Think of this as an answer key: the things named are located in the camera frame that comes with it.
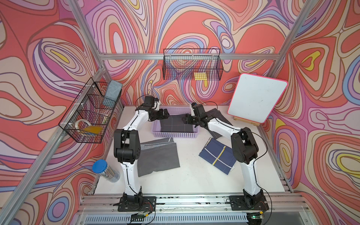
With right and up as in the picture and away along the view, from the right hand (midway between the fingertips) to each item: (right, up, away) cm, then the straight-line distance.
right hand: (187, 121), depth 99 cm
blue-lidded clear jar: (-43, -22, -31) cm, 58 cm away
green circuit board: (-26, -49, -28) cm, 62 cm away
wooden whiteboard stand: (+45, 0, +6) cm, 46 cm away
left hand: (-16, +5, -1) cm, 17 cm away
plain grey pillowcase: (-20, -23, -7) cm, 31 cm away
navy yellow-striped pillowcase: (+21, -22, -8) cm, 32 cm away
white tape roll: (-54, -2, -33) cm, 63 cm away
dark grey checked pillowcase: (-9, -2, +10) cm, 13 cm away
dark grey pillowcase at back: (+25, +6, +15) cm, 30 cm away
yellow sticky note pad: (+8, +30, -8) cm, 32 cm away
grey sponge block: (-44, +18, -18) cm, 51 cm away
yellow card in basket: (-46, -4, -31) cm, 55 cm away
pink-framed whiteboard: (+48, +17, -1) cm, 51 cm away
